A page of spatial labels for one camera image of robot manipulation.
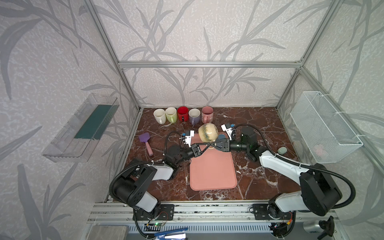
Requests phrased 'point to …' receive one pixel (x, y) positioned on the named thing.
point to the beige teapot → (208, 132)
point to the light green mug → (171, 113)
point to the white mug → (160, 116)
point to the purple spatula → (144, 137)
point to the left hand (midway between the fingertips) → (211, 143)
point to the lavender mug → (194, 115)
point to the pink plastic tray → (214, 169)
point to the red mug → (183, 113)
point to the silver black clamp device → (325, 226)
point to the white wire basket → (327, 138)
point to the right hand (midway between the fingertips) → (212, 141)
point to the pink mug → (207, 114)
